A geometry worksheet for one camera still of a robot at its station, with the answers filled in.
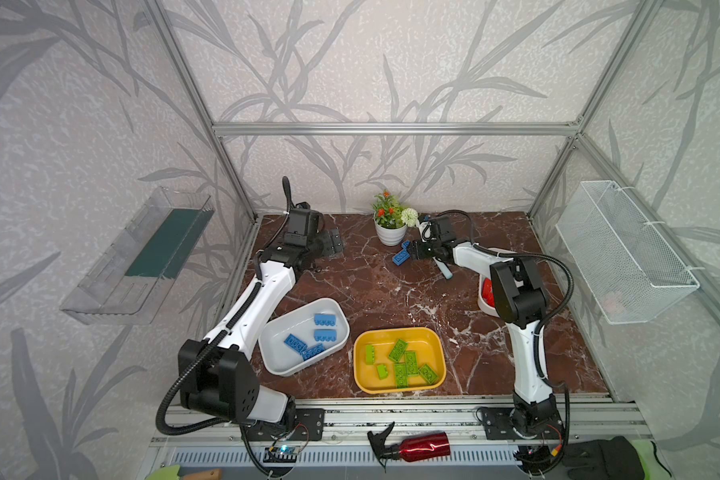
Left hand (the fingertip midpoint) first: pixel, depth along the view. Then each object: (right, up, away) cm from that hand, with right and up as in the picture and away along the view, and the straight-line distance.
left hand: (329, 230), depth 83 cm
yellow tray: (+20, -37, +1) cm, 42 cm away
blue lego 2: (+22, -9, +22) cm, 32 cm away
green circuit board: (-10, -55, -11) cm, 57 cm away
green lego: (+20, -34, 0) cm, 39 cm away
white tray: (-15, -37, +2) cm, 40 cm away
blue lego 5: (-8, -34, +1) cm, 35 cm away
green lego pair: (+23, -39, 0) cm, 45 cm away
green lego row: (+15, -39, -3) cm, 42 cm away
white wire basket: (+67, -10, -22) cm, 71 cm away
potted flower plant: (+18, +5, +22) cm, 29 cm away
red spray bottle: (+22, -50, -16) cm, 57 cm away
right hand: (+27, -2, +24) cm, 36 cm away
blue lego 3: (-2, -27, +6) cm, 28 cm away
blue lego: (+24, -4, +25) cm, 35 cm away
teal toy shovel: (+38, -15, +18) cm, 45 cm away
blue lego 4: (-2, -31, +3) cm, 31 cm away
